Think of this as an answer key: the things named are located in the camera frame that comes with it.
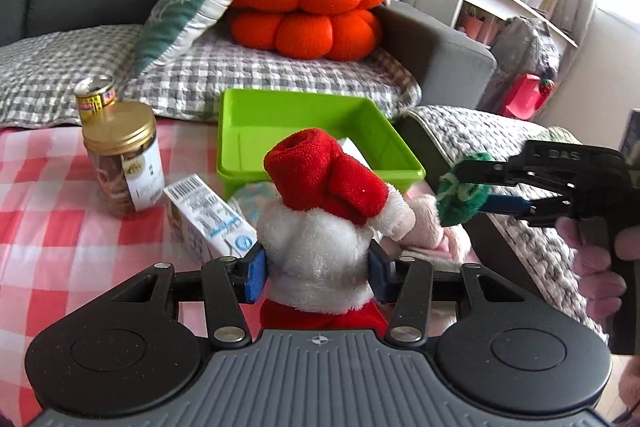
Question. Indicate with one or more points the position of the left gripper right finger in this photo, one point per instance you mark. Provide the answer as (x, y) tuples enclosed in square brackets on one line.
[(406, 283)]

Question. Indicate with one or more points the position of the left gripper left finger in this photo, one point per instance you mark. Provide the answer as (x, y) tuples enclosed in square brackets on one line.
[(228, 283)]

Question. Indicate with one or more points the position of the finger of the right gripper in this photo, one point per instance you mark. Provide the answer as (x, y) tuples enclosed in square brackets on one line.
[(492, 172), (544, 210)]

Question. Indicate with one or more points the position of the green felt plush ball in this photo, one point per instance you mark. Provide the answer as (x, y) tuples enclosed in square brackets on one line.
[(458, 202)]

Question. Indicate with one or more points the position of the pink plush bunny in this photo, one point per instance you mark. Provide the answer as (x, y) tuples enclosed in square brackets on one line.
[(446, 248)]

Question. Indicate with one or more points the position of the red white santa plush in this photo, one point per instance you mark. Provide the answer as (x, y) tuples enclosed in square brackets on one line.
[(316, 234)]

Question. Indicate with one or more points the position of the right hand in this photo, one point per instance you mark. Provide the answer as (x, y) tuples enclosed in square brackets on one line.
[(602, 288)]

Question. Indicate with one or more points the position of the white milk carton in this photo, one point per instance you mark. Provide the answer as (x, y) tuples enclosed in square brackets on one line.
[(206, 226)]

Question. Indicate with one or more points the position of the glass jar gold lid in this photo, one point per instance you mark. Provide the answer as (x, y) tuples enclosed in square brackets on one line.
[(122, 145)]

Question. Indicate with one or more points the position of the red white checked tablecloth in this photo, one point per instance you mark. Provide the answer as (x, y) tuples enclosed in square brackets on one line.
[(60, 246)]

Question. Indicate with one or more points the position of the small tin can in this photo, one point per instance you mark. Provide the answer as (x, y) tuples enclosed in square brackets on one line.
[(93, 94)]

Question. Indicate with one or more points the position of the orange pumpkin cushion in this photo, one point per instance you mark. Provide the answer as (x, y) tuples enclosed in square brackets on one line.
[(338, 30)]

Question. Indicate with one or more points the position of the grey checked sofa cover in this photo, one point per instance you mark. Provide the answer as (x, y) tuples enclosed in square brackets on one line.
[(38, 76)]

